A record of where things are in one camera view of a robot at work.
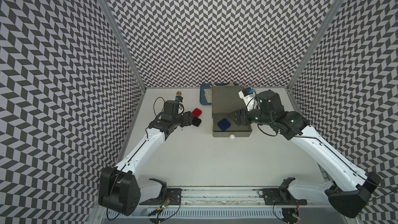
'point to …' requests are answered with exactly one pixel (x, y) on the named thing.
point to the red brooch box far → (197, 112)
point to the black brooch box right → (196, 121)
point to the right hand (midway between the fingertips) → (234, 116)
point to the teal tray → (203, 99)
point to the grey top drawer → (234, 130)
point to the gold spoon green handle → (179, 98)
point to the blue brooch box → (224, 124)
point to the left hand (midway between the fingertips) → (187, 116)
